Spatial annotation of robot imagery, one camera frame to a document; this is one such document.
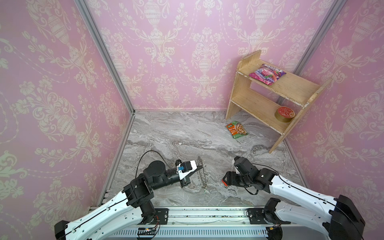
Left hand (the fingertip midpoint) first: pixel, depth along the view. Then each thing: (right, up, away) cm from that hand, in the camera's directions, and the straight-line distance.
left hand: (200, 168), depth 61 cm
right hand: (+15, -13, +20) cm, 28 cm away
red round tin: (+49, +24, +24) cm, 60 cm away
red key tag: (+14, -14, +19) cm, 28 cm away
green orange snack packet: (+28, +14, +48) cm, 57 cm away
